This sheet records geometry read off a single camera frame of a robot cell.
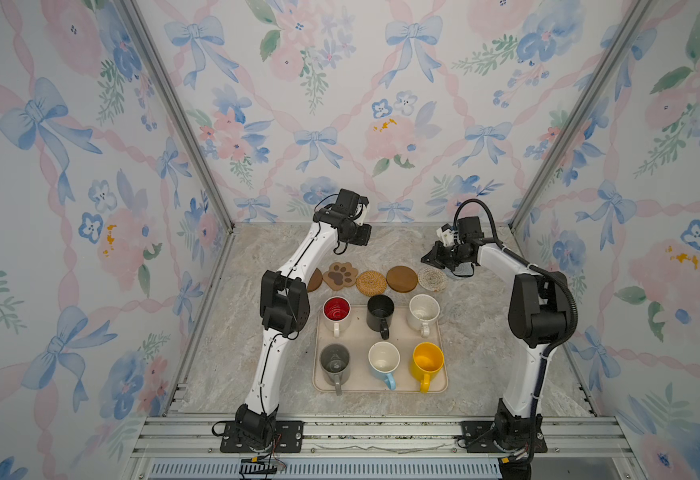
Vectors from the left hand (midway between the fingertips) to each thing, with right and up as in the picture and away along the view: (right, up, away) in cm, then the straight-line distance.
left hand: (369, 233), depth 97 cm
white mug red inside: (-11, -25, -4) cm, 27 cm away
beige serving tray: (-3, -33, -7) cm, 34 cm away
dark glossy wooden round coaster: (-19, -16, +7) cm, 25 cm away
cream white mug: (+17, -26, -2) cm, 31 cm away
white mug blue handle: (+4, -37, -11) cm, 39 cm away
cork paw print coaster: (-10, -15, +8) cm, 19 cm away
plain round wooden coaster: (+11, -15, +6) cm, 20 cm away
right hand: (+18, -8, +3) cm, 20 cm away
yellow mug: (+16, -37, -12) cm, 42 cm away
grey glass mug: (-10, -36, -14) cm, 41 cm away
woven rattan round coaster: (+1, -17, +6) cm, 18 cm away
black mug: (+3, -26, -3) cm, 26 cm away
